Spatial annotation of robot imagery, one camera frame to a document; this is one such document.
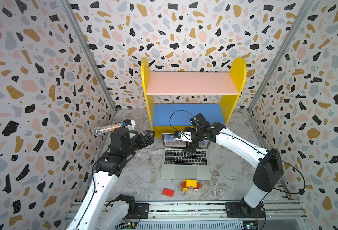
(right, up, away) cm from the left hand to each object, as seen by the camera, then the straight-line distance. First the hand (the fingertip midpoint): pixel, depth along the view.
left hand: (150, 134), depth 71 cm
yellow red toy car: (+21, -27, +7) cm, 35 cm away
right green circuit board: (+50, -45, +1) cm, 68 cm away
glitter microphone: (-31, +1, +9) cm, 32 cm away
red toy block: (+8, -33, +8) cm, 35 cm away
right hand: (+17, -5, +11) cm, 21 cm away
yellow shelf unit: (+10, +26, +49) cm, 57 cm away
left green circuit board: (-12, -43, 0) cm, 45 cm away
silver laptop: (+14, -21, +20) cm, 32 cm away
